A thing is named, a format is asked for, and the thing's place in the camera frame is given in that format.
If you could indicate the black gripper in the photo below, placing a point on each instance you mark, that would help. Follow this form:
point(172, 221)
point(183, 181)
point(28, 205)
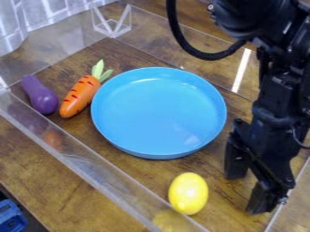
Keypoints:
point(263, 146)

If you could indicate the yellow toy lemon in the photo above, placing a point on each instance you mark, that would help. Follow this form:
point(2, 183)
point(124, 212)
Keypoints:
point(189, 193)

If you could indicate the blue round tray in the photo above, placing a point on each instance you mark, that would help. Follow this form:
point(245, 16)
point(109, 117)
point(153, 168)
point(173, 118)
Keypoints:
point(160, 113)

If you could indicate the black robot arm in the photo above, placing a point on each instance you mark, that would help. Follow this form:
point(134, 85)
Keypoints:
point(277, 26)

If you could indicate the orange toy carrot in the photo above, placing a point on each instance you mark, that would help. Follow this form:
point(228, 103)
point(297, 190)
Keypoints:
point(84, 91)

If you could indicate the purple toy eggplant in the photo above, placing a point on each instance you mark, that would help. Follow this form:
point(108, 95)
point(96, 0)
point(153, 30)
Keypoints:
point(44, 98)

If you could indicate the blue plastic object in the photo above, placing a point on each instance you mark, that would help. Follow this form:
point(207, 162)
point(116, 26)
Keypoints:
point(13, 220)

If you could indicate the white checkered curtain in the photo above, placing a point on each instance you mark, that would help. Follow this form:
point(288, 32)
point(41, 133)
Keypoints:
point(24, 16)

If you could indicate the clear acrylic enclosure wall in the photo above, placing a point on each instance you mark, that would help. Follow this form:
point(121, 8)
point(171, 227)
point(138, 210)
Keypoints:
point(82, 185)

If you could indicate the clear acrylic corner bracket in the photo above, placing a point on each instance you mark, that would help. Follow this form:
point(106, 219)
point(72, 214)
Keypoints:
point(113, 20)

